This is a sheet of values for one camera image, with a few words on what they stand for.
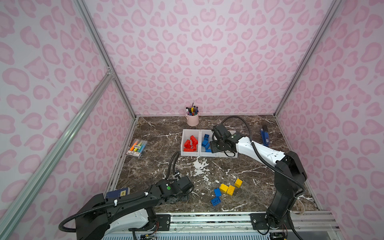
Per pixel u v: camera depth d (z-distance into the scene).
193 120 1.10
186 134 1.05
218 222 0.75
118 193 0.83
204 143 0.98
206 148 0.98
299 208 0.78
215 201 0.80
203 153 0.95
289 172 0.46
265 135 1.04
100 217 0.40
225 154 0.76
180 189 0.61
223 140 0.68
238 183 0.83
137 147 1.00
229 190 0.82
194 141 0.98
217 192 0.83
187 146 1.00
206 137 1.03
